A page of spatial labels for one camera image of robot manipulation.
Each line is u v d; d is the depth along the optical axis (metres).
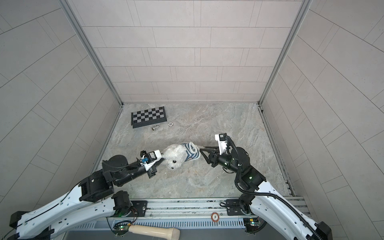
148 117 1.03
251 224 0.68
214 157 0.61
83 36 0.80
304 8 0.71
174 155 0.56
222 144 0.62
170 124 1.05
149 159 0.46
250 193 0.51
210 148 0.68
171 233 0.62
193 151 0.65
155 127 1.01
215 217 0.69
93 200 0.46
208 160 0.63
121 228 0.65
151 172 0.52
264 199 0.48
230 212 0.71
